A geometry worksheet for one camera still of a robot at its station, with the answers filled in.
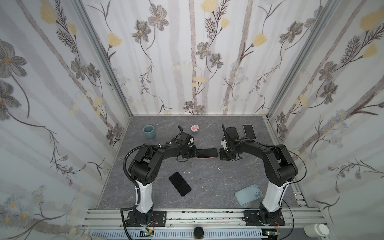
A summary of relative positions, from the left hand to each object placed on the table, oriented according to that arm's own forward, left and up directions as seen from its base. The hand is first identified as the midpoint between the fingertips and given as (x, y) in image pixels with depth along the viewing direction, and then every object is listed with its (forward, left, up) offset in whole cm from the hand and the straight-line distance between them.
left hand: (196, 150), depth 97 cm
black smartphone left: (-21, +10, -4) cm, 23 cm away
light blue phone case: (+17, -41, -2) cm, 45 cm away
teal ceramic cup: (+14, +33, +3) cm, 36 cm away
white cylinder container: (-46, -50, +9) cm, 69 cm away
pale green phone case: (-28, -28, -2) cm, 40 cm away
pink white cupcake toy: (+20, 0, -1) cm, 20 cm away
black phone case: (+17, -29, -4) cm, 34 cm away
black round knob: (-45, +2, +9) cm, 46 cm away
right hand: (-3, -13, +1) cm, 14 cm away
